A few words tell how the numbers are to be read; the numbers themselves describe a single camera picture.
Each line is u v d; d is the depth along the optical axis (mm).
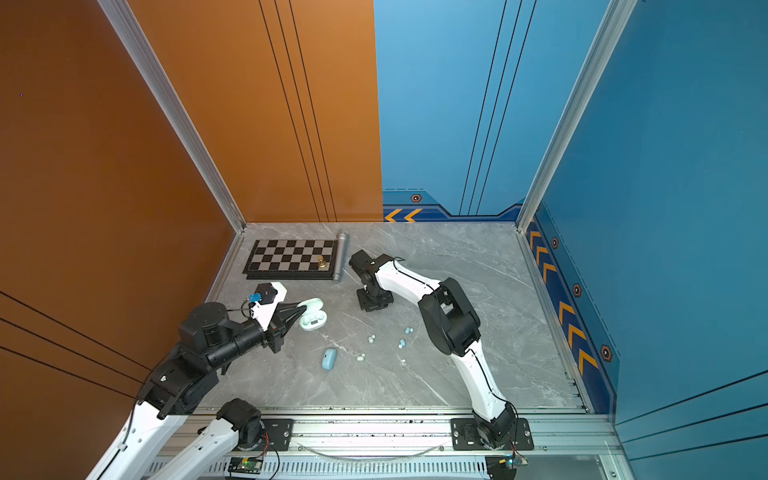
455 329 562
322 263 1023
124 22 701
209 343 484
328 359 827
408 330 913
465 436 725
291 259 1052
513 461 691
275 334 561
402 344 878
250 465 713
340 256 1079
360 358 849
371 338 889
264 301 527
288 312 610
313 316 652
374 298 827
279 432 737
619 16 697
